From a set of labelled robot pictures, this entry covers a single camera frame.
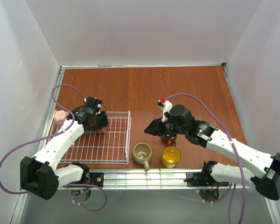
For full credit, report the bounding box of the white and pink mug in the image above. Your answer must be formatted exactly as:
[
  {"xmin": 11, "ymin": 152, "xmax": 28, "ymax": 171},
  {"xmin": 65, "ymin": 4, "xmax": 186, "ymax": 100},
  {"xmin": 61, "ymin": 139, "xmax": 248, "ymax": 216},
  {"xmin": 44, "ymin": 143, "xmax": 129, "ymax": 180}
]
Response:
[{"xmin": 102, "ymin": 127, "xmax": 107, "ymax": 134}]

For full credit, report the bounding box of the yellow enamel mug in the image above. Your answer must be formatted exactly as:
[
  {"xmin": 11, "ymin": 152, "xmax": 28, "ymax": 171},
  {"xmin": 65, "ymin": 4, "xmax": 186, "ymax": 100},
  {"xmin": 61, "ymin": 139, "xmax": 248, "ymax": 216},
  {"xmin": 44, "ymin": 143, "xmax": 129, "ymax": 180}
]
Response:
[{"xmin": 161, "ymin": 142, "xmax": 181, "ymax": 168}]

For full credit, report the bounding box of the purple cable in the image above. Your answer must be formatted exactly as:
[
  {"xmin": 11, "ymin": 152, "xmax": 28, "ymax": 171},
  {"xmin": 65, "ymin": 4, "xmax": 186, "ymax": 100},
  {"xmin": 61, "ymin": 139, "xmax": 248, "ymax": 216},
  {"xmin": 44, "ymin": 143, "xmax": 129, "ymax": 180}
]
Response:
[
  {"xmin": 165, "ymin": 93, "xmax": 245, "ymax": 224},
  {"xmin": 0, "ymin": 84, "xmax": 108, "ymax": 212}
]

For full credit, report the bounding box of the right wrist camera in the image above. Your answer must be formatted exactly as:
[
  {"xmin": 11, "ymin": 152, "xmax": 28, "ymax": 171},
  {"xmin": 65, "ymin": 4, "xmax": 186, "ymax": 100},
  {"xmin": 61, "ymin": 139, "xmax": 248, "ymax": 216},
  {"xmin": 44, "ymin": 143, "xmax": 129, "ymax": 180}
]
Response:
[{"xmin": 157, "ymin": 98, "xmax": 172, "ymax": 122}]

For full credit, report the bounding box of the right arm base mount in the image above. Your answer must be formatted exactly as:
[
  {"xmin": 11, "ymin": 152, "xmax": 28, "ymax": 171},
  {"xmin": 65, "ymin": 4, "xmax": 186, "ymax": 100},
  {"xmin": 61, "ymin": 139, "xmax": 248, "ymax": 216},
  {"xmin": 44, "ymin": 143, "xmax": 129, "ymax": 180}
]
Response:
[{"xmin": 183, "ymin": 172, "xmax": 230, "ymax": 187}]

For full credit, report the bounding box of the white wire dish rack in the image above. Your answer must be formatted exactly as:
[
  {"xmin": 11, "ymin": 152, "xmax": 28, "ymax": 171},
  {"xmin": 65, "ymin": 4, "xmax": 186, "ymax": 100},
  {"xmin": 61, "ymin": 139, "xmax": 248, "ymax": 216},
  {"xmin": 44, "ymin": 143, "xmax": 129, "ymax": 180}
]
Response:
[{"xmin": 59, "ymin": 111, "xmax": 131, "ymax": 165}]

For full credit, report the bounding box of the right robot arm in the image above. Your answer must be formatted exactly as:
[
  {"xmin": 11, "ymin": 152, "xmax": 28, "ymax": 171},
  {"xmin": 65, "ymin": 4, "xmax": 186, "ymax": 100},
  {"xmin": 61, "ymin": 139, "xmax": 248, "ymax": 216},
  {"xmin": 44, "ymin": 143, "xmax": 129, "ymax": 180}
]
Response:
[{"xmin": 144, "ymin": 105, "xmax": 280, "ymax": 201}]

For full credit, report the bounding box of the pink faceted mug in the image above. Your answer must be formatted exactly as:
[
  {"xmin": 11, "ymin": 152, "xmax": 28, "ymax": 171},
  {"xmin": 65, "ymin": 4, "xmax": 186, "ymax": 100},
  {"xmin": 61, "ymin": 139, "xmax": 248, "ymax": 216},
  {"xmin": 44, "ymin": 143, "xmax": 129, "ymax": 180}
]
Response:
[{"xmin": 53, "ymin": 110, "xmax": 69, "ymax": 128}]

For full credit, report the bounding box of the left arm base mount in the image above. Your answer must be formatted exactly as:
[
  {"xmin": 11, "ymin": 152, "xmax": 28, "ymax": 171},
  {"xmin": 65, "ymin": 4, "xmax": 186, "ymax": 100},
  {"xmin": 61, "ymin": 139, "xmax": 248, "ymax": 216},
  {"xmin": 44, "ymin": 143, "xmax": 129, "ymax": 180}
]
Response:
[{"xmin": 86, "ymin": 172, "xmax": 105, "ymax": 187}]

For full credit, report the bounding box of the aluminium frame rail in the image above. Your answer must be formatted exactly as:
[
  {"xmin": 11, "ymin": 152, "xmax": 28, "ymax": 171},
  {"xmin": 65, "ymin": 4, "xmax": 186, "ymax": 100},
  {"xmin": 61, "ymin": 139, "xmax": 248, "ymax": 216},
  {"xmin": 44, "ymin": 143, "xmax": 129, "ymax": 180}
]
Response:
[{"xmin": 21, "ymin": 65, "xmax": 271, "ymax": 224}]

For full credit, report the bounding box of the brown mug black interior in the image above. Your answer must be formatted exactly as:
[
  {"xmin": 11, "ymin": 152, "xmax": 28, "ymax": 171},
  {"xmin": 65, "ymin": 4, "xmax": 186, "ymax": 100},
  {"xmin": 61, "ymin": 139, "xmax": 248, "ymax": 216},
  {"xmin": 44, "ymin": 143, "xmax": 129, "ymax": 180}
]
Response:
[{"xmin": 161, "ymin": 133, "xmax": 177, "ymax": 147}]

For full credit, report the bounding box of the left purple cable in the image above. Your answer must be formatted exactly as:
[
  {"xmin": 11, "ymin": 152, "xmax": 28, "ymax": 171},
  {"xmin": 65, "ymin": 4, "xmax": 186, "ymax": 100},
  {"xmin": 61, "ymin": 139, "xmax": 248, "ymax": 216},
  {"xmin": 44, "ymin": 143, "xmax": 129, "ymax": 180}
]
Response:
[{"xmin": 0, "ymin": 84, "xmax": 108, "ymax": 212}]

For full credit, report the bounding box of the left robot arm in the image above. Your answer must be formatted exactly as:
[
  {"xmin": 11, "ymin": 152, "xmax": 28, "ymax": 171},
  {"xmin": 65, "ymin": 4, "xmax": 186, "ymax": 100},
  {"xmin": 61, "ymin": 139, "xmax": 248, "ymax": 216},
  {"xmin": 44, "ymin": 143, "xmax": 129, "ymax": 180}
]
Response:
[{"xmin": 20, "ymin": 97, "xmax": 109, "ymax": 200}]

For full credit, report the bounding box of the beige ceramic mug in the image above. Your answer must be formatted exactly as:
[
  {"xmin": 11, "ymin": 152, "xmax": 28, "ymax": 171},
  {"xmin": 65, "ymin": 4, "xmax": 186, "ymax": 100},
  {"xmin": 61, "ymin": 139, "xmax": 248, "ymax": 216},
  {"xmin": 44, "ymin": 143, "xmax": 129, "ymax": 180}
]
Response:
[{"xmin": 132, "ymin": 143, "xmax": 153, "ymax": 172}]

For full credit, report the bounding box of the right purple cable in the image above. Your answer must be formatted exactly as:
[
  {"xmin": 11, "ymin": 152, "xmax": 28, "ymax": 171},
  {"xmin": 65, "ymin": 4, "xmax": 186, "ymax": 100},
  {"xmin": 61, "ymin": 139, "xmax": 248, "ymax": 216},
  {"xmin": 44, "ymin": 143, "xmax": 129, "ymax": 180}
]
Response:
[{"xmin": 165, "ymin": 93, "xmax": 245, "ymax": 224}]

